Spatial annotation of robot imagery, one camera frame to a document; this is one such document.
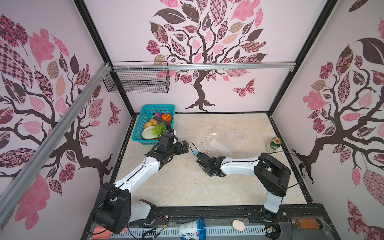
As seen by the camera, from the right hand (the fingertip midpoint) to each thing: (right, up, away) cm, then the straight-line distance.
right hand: (211, 162), depth 92 cm
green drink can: (+40, +13, -2) cm, 42 cm away
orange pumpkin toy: (-32, +30, +20) cm, 48 cm away
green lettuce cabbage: (-38, +19, +6) cm, 43 cm away
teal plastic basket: (-47, +35, +22) cm, 62 cm away
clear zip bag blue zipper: (+11, +13, +3) cm, 17 cm away
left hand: (-17, +11, -7) cm, 21 cm away
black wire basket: (-40, +55, +3) cm, 68 cm away
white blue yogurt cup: (-10, -22, -29) cm, 38 cm away
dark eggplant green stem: (-31, +25, +17) cm, 44 cm away
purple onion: (-39, +32, +20) cm, 54 cm away
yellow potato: (-44, +25, +12) cm, 51 cm away
